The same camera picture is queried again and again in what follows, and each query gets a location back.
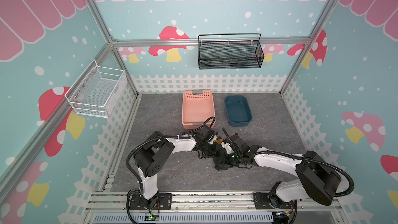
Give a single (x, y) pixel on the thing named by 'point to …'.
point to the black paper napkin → (219, 165)
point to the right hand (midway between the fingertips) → (216, 163)
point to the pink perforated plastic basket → (198, 110)
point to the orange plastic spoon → (219, 141)
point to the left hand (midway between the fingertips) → (220, 158)
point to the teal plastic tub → (238, 110)
